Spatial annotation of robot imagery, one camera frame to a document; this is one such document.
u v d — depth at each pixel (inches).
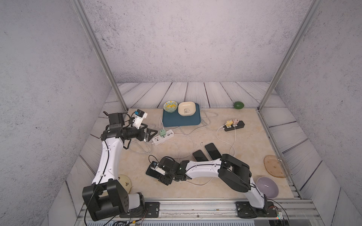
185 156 36.8
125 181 32.5
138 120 26.9
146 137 26.9
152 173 29.8
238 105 46.8
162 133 38.2
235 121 40.8
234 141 39.1
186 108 46.6
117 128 23.4
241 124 42.4
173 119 45.2
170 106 46.7
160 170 27.2
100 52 34.3
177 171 25.6
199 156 37.6
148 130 27.0
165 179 29.8
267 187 31.0
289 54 34.4
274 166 34.9
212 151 37.6
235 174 19.4
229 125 41.1
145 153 36.9
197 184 31.9
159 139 38.9
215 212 28.6
